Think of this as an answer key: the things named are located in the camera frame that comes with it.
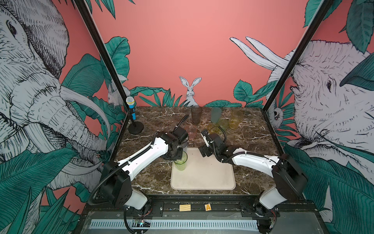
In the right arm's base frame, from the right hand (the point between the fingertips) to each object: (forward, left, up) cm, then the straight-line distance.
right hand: (204, 142), depth 88 cm
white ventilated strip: (-41, +14, -11) cm, 44 cm away
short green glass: (+21, -17, -9) cm, 28 cm away
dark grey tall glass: (+23, +5, 0) cm, 23 cm away
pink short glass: (+13, +8, -7) cm, 17 cm away
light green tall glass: (-16, +13, +2) cm, 21 cm away
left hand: (-10, +16, +2) cm, 19 cm away
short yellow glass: (-1, -4, +15) cm, 16 cm away
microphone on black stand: (+16, +51, -9) cm, 54 cm away
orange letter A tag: (-33, -1, -10) cm, 35 cm away
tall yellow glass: (+33, -30, -13) cm, 46 cm away
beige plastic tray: (-15, -1, -11) cm, 19 cm away
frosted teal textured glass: (+31, -11, -9) cm, 35 cm away
